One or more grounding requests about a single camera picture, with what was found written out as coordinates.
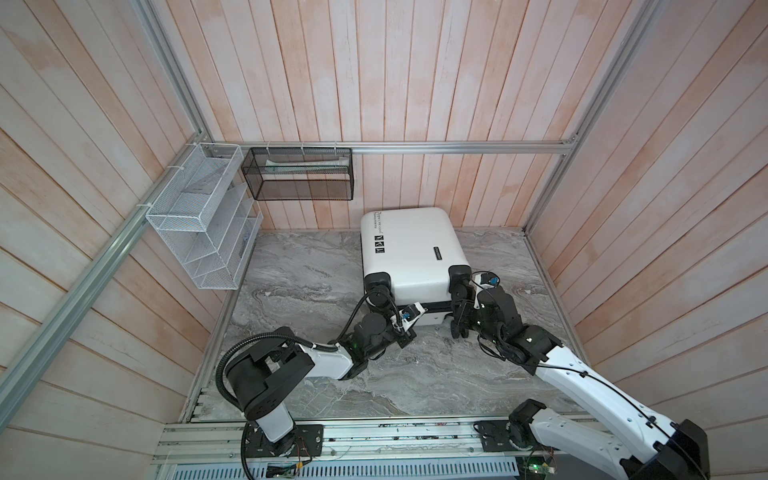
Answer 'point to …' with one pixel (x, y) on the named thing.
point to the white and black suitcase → (411, 256)
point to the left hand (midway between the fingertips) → (421, 316)
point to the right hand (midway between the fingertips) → (454, 303)
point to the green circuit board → (538, 465)
